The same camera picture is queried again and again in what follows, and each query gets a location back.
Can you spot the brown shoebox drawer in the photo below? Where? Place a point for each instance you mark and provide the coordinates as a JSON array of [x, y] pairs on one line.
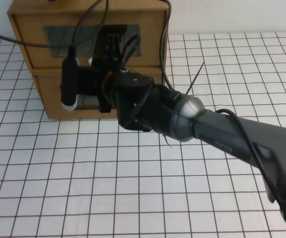
[[58, 29], [47, 82]]

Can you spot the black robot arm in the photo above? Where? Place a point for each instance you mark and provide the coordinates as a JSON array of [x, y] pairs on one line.
[[143, 105]]

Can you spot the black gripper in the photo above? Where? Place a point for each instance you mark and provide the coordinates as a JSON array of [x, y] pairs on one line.
[[114, 87]]

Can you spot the black cable tie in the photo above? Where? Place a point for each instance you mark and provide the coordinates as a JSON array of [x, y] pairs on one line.
[[196, 76]]

